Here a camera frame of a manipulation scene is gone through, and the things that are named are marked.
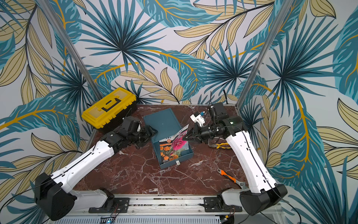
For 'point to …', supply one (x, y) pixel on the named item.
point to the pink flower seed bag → (178, 143)
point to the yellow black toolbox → (111, 111)
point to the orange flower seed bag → (165, 146)
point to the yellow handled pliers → (218, 145)
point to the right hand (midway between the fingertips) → (183, 139)
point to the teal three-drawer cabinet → (165, 122)
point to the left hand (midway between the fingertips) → (155, 136)
